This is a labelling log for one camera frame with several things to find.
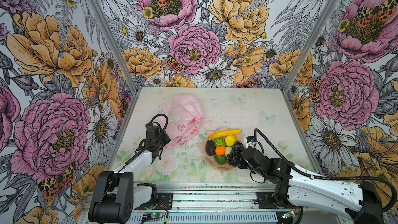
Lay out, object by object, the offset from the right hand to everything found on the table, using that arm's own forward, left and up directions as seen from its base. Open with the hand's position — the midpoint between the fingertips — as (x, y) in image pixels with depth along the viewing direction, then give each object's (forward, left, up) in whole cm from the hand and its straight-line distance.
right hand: (237, 162), depth 78 cm
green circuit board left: (-20, +41, -9) cm, 46 cm away
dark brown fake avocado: (+8, +13, -2) cm, 15 cm away
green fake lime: (+12, +7, -1) cm, 14 cm away
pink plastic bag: (+33, +28, -8) cm, 44 cm away
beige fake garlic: (+7, +4, -2) cm, 8 cm away
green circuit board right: (-21, -21, -9) cm, 31 cm away
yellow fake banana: (+18, +4, -2) cm, 18 cm away
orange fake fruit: (+6, +8, +1) cm, 10 cm away
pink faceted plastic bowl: (+4, +13, -6) cm, 15 cm away
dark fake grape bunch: (+7, -1, +2) cm, 7 cm away
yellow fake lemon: (+13, +2, -1) cm, 13 cm away
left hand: (+16, +37, -4) cm, 41 cm away
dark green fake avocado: (+2, +8, -3) cm, 8 cm away
